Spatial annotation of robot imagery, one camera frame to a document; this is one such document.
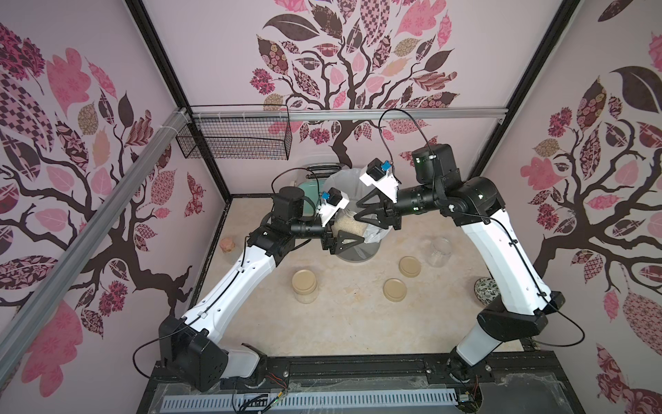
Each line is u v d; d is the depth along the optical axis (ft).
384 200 1.67
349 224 2.11
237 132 3.11
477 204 1.32
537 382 2.38
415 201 1.61
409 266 3.18
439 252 3.00
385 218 1.67
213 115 2.94
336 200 1.83
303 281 2.68
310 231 1.93
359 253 3.29
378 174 1.54
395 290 2.95
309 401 2.29
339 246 1.94
